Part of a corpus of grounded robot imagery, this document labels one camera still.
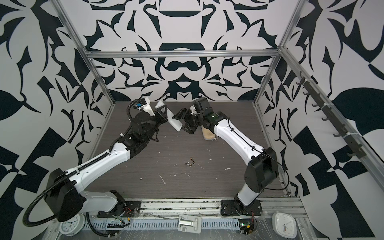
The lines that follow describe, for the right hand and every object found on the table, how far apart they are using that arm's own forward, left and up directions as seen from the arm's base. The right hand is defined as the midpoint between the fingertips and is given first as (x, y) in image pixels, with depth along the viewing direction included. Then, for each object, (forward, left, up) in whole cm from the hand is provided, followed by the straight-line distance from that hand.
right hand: (175, 121), depth 75 cm
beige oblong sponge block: (+7, -18, -23) cm, 30 cm away
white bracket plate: (-40, -7, -24) cm, 47 cm away
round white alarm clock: (-41, +45, -22) cm, 64 cm away
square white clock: (-41, -49, -25) cm, 69 cm away
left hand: (+5, +3, +8) cm, 10 cm away
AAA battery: (-9, -8, -27) cm, 29 cm away
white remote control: (0, 0, -1) cm, 1 cm away
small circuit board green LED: (-41, -33, -28) cm, 60 cm away
